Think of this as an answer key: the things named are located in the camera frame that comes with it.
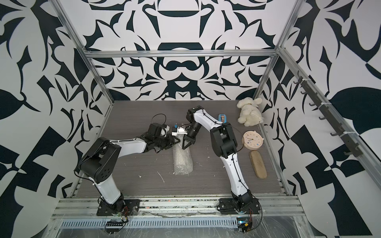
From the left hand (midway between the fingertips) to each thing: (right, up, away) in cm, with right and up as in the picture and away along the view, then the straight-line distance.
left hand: (178, 139), depth 93 cm
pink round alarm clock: (+47, -1, +4) cm, 47 cm away
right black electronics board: (+33, -37, -22) cm, 54 cm away
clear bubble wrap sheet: (+3, -10, -9) cm, 14 cm away
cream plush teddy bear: (+47, +16, +7) cm, 50 cm away
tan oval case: (+46, -14, -6) cm, 49 cm away
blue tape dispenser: (+30, +13, +13) cm, 35 cm away
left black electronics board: (-30, -39, -20) cm, 53 cm away
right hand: (+4, -3, -2) cm, 5 cm away
